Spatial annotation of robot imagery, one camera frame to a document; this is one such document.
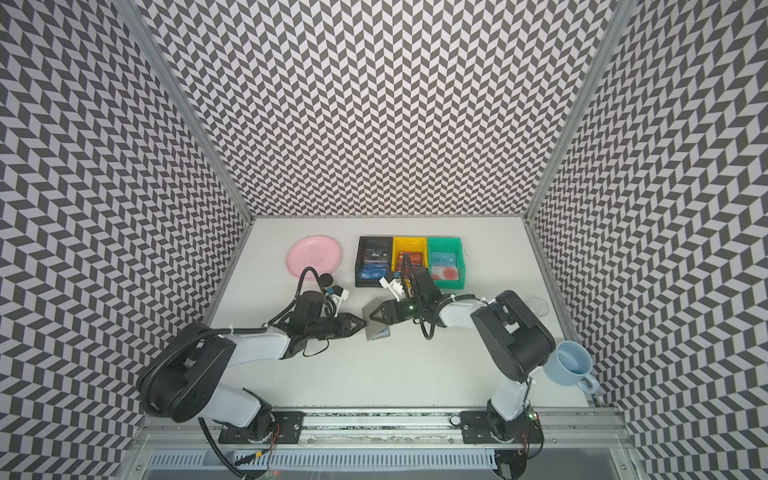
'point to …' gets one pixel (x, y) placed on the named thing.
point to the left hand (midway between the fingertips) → (365, 326)
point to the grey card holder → (374, 328)
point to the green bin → (446, 262)
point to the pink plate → (321, 253)
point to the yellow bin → (408, 252)
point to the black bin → (374, 260)
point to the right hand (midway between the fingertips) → (375, 324)
